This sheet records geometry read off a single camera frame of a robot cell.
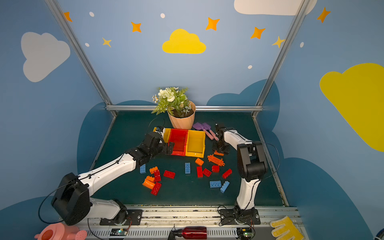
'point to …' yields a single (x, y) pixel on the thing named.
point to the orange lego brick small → (216, 153)
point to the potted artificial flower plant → (181, 112)
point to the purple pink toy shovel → (198, 126)
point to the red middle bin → (179, 137)
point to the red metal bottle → (192, 232)
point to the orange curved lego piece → (149, 182)
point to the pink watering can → (61, 231)
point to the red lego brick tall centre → (199, 171)
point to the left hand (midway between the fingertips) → (168, 142)
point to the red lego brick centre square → (207, 172)
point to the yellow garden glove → (284, 228)
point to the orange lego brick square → (199, 161)
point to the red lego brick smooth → (215, 168)
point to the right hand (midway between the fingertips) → (219, 149)
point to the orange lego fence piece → (217, 160)
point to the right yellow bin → (195, 143)
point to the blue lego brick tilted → (224, 186)
